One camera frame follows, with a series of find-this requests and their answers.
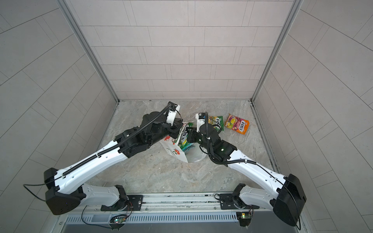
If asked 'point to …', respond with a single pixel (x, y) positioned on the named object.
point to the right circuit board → (244, 218)
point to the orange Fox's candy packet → (237, 124)
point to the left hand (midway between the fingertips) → (186, 120)
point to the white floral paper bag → (195, 155)
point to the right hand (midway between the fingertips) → (185, 129)
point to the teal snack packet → (188, 147)
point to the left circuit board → (120, 220)
